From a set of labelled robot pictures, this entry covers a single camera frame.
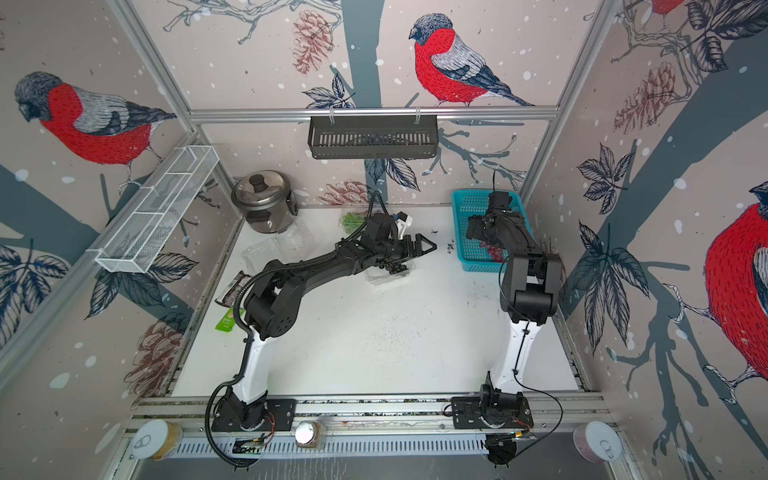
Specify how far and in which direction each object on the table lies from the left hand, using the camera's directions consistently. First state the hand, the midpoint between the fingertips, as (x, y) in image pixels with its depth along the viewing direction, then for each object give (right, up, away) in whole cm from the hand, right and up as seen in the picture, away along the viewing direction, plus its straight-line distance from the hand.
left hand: (434, 246), depth 86 cm
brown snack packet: (-66, -17, +8) cm, 69 cm away
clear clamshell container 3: (-52, -1, +24) cm, 57 cm away
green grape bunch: (-28, +8, +23) cm, 37 cm away
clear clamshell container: (-31, +12, +24) cm, 41 cm away
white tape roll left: (-67, -44, -19) cm, 82 cm away
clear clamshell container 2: (-17, -10, +10) cm, 22 cm away
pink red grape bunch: (+24, -3, +17) cm, 30 cm away
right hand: (+21, +4, +16) cm, 26 cm away
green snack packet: (-64, -23, +3) cm, 68 cm away
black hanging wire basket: (-20, +39, +20) cm, 48 cm away
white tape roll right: (+34, -43, -21) cm, 59 cm away
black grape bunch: (-12, -8, +13) cm, 19 cm away
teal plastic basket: (+15, -4, +11) cm, 19 cm away
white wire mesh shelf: (-76, +4, -14) cm, 77 cm away
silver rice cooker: (-56, +16, +14) cm, 60 cm away
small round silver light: (-31, -39, -24) cm, 55 cm away
